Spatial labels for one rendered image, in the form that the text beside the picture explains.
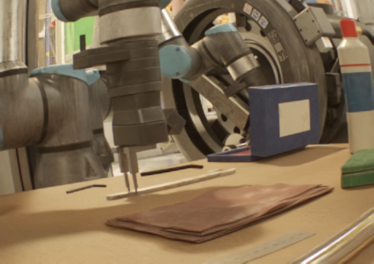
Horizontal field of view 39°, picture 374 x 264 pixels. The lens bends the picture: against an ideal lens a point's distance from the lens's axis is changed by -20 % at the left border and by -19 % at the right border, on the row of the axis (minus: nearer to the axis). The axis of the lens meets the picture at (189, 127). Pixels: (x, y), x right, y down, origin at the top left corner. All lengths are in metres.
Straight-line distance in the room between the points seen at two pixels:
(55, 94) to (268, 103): 0.46
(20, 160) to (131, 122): 0.65
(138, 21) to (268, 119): 0.31
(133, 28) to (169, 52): 0.85
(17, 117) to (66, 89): 0.16
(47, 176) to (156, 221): 0.70
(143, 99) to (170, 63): 0.85
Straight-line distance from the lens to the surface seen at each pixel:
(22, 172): 1.43
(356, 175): 0.66
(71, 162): 1.26
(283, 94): 1.03
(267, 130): 1.01
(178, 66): 1.65
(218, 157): 1.10
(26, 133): 1.21
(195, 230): 0.53
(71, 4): 0.91
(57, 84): 1.26
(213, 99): 2.08
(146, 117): 0.81
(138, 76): 0.81
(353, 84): 0.93
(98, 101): 1.76
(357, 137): 0.93
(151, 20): 0.82
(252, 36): 2.12
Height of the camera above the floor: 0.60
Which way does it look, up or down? 4 degrees down
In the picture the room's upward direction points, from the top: 7 degrees counter-clockwise
